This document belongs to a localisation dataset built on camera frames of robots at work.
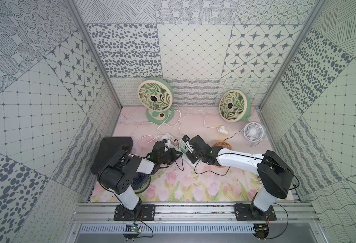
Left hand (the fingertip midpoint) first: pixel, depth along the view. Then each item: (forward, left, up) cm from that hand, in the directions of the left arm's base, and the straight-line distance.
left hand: (182, 150), depth 91 cm
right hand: (-1, -5, +1) cm, 6 cm away
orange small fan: (+3, -26, +3) cm, 26 cm away
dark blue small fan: (-21, +20, +4) cm, 29 cm away
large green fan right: (+30, -36, +9) cm, 47 cm away
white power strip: (+10, +10, 0) cm, 14 cm away
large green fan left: (+26, +17, +21) cm, 38 cm away
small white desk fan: (+12, -47, +3) cm, 48 cm away
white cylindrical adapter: (+18, -28, -3) cm, 33 cm away
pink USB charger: (+5, +5, +2) cm, 8 cm away
